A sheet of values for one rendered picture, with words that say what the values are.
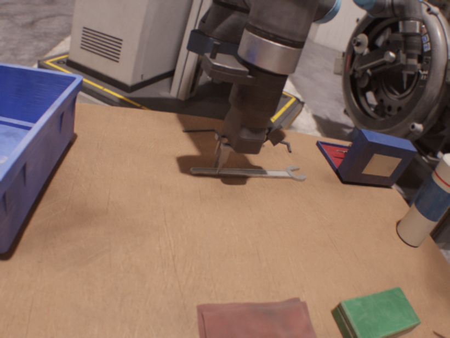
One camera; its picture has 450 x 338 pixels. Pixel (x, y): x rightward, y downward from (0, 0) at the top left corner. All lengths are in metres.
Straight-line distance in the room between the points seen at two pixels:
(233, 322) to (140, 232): 0.17
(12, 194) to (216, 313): 0.27
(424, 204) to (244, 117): 0.37
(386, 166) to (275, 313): 0.45
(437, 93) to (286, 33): 1.09
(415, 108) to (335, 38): 4.21
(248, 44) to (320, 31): 5.03
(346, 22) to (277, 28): 5.18
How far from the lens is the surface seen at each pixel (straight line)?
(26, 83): 0.62
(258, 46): 0.48
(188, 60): 1.13
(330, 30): 5.57
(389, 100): 1.81
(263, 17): 0.47
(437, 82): 1.48
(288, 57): 0.49
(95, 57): 1.25
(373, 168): 0.75
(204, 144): 0.67
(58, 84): 0.59
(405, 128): 1.54
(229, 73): 0.48
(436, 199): 0.65
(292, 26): 0.47
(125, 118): 0.70
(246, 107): 0.51
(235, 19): 0.89
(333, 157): 0.81
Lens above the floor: 0.81
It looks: 33 degrees down
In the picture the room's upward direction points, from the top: 17 degrees clockwise
